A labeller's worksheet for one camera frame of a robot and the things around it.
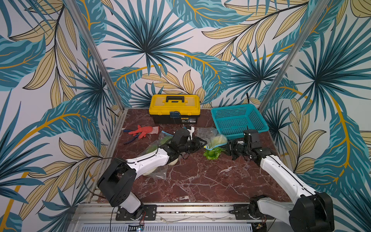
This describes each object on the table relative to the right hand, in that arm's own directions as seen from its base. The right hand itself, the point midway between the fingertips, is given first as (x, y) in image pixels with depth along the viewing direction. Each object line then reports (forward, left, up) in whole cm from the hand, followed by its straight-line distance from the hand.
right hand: (218, 145), depth 79 cm
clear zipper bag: (+19, +1, -15) cm, 24 cm away
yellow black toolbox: (+33, +25, -4) cm, 41 cm away
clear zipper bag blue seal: (-10, +32, -11) cm, 35 cm away
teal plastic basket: (+32, -20, -17) cm, 41 cm away
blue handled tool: (+16, +55, -16) cm, 59 cm away
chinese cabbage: (-4, +3, -2) cm, 5 cm away
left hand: (0, +6, +1) cm, 6 cm away
